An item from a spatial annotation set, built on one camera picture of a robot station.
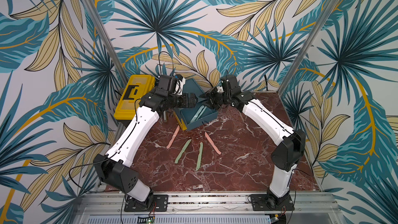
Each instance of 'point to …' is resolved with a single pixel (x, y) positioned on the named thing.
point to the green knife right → (199, 156)
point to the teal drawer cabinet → (189, 86)
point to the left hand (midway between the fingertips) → (189, 101)
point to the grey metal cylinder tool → (164, 112)
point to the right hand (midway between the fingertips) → (199, 97)
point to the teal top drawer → (193, 116)
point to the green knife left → (185, 147)
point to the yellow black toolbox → (137, 86)
